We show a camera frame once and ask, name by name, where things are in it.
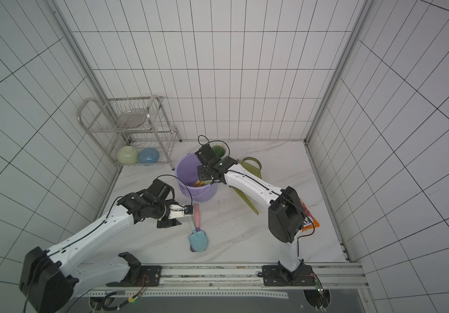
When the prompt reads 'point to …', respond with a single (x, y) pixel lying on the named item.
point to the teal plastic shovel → (198, 239)
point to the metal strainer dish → (131, 119)
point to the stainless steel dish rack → (134, 130)
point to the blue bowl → (148, 156)
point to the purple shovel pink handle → (197, 220)
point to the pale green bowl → (127, 155)
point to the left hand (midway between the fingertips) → (173, 217)
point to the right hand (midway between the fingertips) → (197, 173)
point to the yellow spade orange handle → (199, 184)
